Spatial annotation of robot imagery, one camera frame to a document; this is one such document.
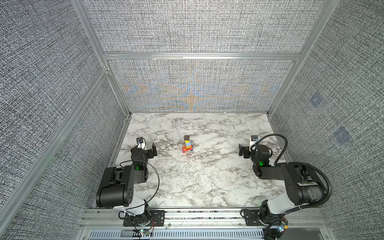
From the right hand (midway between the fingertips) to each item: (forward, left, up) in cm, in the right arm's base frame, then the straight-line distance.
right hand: (248, 143), depth 94 cm
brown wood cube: (-3, +39, +10) cm, 40 cm away
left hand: (-2, +64, +2) cm, 64 cm away
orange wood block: (-3, +40, -2) cm, 41 cm away
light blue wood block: (-4, +38, +6) cm, 38 cm away
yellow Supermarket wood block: (-5, +38, +3) cm, 38 cm away
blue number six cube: (-2, +36, -5) cm, 36 cm away
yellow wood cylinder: (-3, +38, +7) cm, 39 cm away
